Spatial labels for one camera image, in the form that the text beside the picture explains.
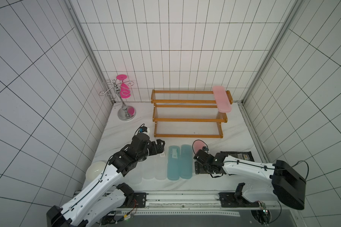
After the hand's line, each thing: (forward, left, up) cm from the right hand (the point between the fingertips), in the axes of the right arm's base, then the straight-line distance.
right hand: (198, 169), depth 84 cm
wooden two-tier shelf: (+38, +12, +7) cm, 41 cm away
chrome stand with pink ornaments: (+43, +53, +26) cm, 72 cm away
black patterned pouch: (+10, -30, +1) cm, 32 cm away
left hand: (+5, +25, +17) cm, 31 cm away
